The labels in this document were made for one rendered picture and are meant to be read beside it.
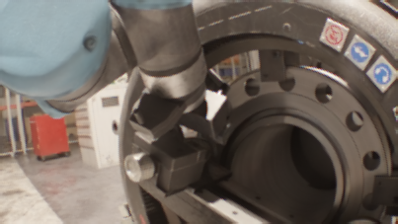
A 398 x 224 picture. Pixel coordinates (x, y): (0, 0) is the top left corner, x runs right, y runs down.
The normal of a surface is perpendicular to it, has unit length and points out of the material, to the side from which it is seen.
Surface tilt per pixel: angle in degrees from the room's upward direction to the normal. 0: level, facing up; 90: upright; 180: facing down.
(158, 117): 49
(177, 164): 115
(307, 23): 90
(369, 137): 90
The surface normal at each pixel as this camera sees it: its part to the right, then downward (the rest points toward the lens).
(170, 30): 0.55, 0.57
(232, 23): -0.66, 0.11
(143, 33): 0.50, 0.40
